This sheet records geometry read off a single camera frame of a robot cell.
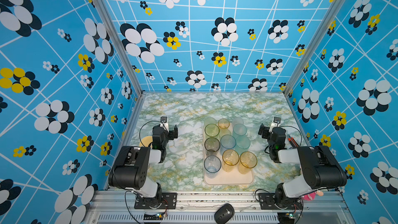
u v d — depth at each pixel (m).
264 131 0.85
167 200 0.73
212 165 0.79
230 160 0.77
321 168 0.46
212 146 0.85
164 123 0.79
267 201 0.72
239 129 0.95
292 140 0.94
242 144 0.88
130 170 0.46
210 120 0.98
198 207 0.72
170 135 0.85
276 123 0.79
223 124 0.99
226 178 0.81
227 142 0.82
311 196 0.71
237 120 0.97
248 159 0.82
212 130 0.93
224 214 0.68
